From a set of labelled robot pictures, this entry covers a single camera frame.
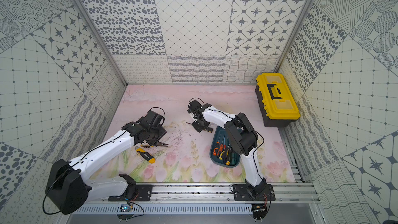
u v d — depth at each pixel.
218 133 0.93
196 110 0.69
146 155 0.84
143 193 0.74
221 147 0.87
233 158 0.82
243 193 0.73
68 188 0.39
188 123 0.99
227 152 0.85
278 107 0.86
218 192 0.76
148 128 0.62
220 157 0.82
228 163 0.80
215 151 0.86
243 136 0.54
